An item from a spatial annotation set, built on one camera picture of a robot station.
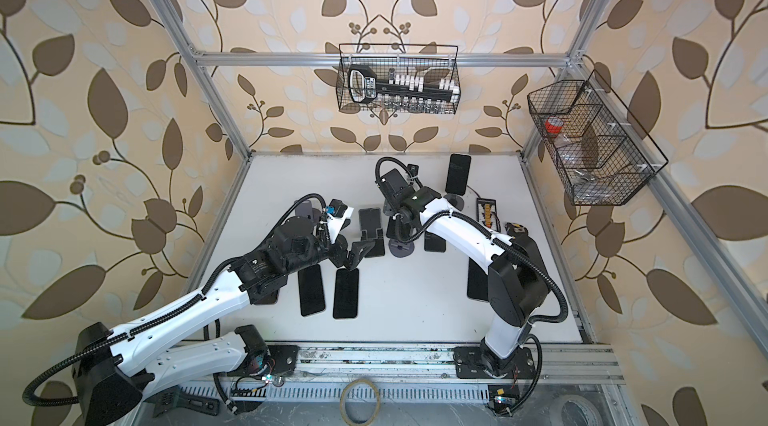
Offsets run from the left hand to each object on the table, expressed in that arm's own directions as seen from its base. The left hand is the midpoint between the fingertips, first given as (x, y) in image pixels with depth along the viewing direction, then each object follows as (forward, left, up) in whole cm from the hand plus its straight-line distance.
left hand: (363, 230), depth 71 cm
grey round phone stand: (+17, +22, -17) cm, 33 cm away
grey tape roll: (-34, -46, -24) cm, 61 cm away
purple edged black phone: (-2, -32, -24) cm, 41 cm away
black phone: (+10, -20, -24) cm, 33 cm away
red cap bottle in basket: (+34, -53, +7) cm, 63 cm away
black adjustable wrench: (-33, +43, -23) cm, 59 cm away
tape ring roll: (-32, -5, -24) cm, 40 cm away
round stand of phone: (+6, -9, -20) cm, 23 cm away
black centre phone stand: (+9, 0, -16) cm, 18 cm away
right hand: (+14, -9, -9) cm, 18 cm away
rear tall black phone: (+29, -28, -11) cm, 41 cm away
